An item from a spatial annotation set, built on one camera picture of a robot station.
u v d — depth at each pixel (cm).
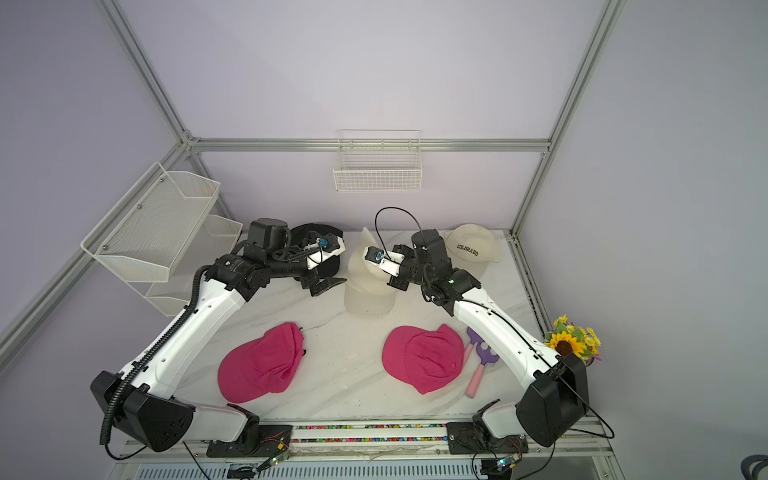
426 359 84
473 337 91
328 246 59
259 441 72
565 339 64
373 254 61
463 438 73
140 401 38
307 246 64
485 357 88
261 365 85
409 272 64
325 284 65
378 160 96
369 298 98
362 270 82
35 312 53
